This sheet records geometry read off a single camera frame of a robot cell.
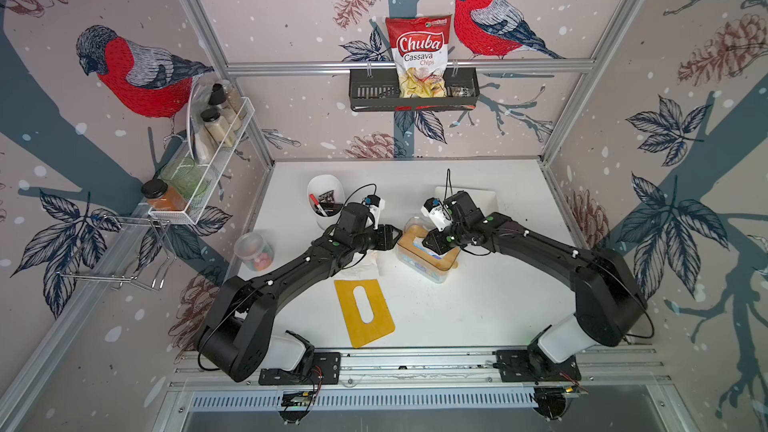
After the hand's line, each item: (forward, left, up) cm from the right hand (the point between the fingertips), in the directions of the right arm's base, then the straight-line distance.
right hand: (425, 239), depth 86 cm
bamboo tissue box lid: (+1, +6, -4) cm, 7 cm away
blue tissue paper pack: (-7, +1, -3) cm, 8 cm away
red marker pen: (+11, +35, 0) cm, 36 cm away
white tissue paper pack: (-8, +17, -3) cm, 19 cm away
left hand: (+1, +7, +4) cm, 8 cm away
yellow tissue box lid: (-23, +18, -10) cm, 31 cm away
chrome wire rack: (-19, +60, +26) cm, 69 cm away
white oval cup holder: (+16, +33, -2) cm, 37 cm away
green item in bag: (0, +58, +27) cm, 64 cm away
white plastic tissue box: (+20, -22, -6) cm, 30 cm away
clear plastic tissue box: (+6, 0, 0) cm, 6 cm away
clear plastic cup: (-5, +50, -1) cm, 50 cm away
